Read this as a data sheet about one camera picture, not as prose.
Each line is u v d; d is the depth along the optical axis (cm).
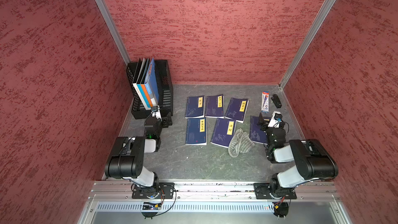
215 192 76
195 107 105
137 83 79
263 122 81
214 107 106
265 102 110
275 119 75
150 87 83
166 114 86
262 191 74
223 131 95
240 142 85
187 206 71
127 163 44
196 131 95
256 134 94
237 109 105
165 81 113
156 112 80
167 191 74
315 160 45
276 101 108
